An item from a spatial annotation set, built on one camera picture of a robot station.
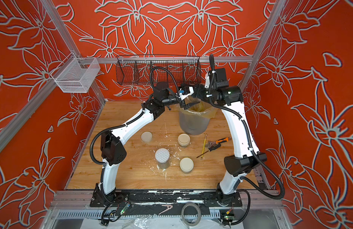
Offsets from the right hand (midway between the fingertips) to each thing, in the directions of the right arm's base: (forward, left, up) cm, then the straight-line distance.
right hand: (196, 90), depth 71 cm
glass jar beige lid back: (-10, +6, -31) cm, 34 cm away
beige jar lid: (-6, +31, -35) cm, 47 cm away
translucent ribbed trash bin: (-1, -1, -26) cm, 26 cm away
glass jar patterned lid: (-24, +18, -27) cm, 40 cm away
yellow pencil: (-11, -8, -38) cm, 41 cm away
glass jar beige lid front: (-26, +4, -32) cm, 42 cm away
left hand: (+1, 0, 0) cm, 1 cm away
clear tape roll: (-48, -1, -36) cm, 60 cm away
